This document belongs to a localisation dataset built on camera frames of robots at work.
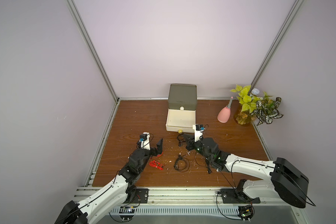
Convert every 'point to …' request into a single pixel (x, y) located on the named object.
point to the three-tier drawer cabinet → (182, 101)
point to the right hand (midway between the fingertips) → (183, 133)
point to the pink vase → (224, 115)
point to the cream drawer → (180, 121)
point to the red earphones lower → (154, 163)
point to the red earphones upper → (157, 156)
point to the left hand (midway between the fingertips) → (156, 137)
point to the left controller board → (126, 213)
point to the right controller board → (246, 212)
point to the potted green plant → (255, 108)
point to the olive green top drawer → (181, 106)
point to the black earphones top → (180, 141)
